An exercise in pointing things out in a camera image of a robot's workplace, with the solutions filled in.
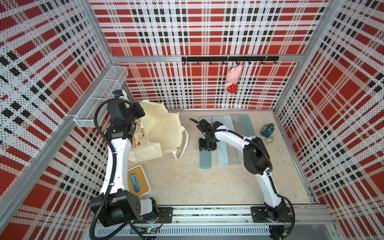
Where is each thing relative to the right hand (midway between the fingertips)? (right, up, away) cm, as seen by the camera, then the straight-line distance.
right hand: (205, 148), depth 93 cm
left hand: (-33, +26, -19) cm, 46 cm away
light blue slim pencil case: (+18, +17, +19) cm, 31 cm away
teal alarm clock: (+43, +12, +6) cm, 45 cm away
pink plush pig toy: (+18, +45, 0) cm, 48 cm away
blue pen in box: (-39, -19, -11) cm, 45 cm away
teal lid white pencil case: (+3, +20, +19) cm, 28 cm away
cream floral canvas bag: (-29, +10, +11) cm, 33 cm away
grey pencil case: (+26, +16, +22) cm, 37 cm away
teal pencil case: (+32, +15, +19) cm, 40 cm away
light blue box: (0, -7, 0) cm, 7 cm away
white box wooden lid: (-35, -15, -12) cm, 40 cm away
